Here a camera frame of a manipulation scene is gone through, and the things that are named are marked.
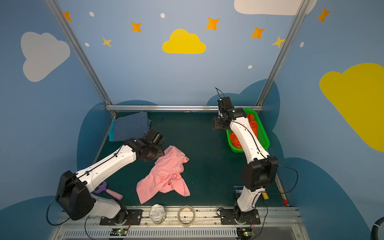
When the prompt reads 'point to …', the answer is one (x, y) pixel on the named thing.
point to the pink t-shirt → (166, 175)
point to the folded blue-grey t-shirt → (128, 127)
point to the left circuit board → (118, 232)
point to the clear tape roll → (178, 218)
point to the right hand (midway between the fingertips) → (221, 123)
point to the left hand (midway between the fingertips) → (162, 153)
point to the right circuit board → (244, 233)
